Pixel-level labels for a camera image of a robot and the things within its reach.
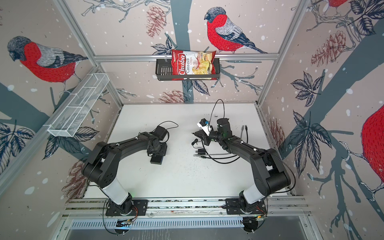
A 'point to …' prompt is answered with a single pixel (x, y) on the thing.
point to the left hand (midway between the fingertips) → (160, 151)
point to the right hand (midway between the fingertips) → (195, 135)
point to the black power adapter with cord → (200, 151)
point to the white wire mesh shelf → (78, 105)
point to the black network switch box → (156, 159)
